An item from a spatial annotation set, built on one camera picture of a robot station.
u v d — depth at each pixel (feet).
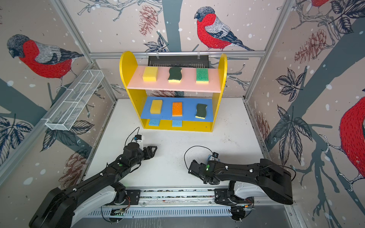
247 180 1.57
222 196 2.42
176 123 3.37
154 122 3.38
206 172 1.92
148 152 2.47
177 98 4.10
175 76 2.44
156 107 3.12
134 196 2.40
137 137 2.51
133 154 2.17
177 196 2.45
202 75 2.43
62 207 1.32
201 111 3.03
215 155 2.44
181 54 3.10
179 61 3.12
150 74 2.48
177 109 3.06
